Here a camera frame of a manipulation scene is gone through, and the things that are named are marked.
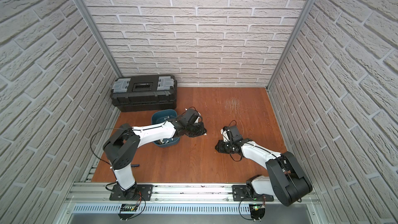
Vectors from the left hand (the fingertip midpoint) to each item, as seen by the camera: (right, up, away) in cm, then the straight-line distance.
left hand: (210, 129), depth 87 cm
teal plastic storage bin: (-33, +6, +12) cm, 36 cm away
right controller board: (+22, -35, -16) cm, 44 cm away
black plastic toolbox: (-41, +22, +7) cm, 47 cm away
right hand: (+6, -11, +2) cm, 12 cm away
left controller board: (-41, -35, -14) cm, 55 cm away
